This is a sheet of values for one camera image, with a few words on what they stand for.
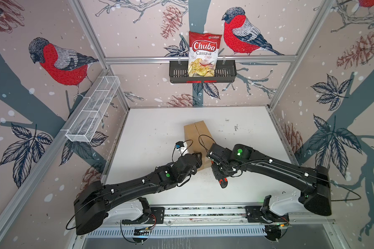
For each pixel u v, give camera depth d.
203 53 0.83
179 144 0.70
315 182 0.41
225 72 0.95
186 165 0.56
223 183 0.68
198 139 0.84
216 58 0.86
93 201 0.40
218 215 0.75
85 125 0.71
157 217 0.73
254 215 0.73
